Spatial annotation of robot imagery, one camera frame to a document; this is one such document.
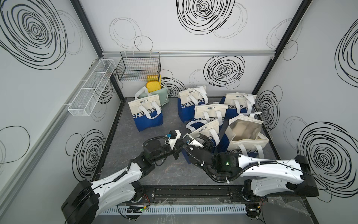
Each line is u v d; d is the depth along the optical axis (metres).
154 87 1.02
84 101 0.72
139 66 1.45
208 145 0.56
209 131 0.71
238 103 0.87
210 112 0.83
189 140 0.56
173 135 0.60
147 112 0.84
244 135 0.92
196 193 0.75
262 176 0.45
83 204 0.40
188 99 0.91
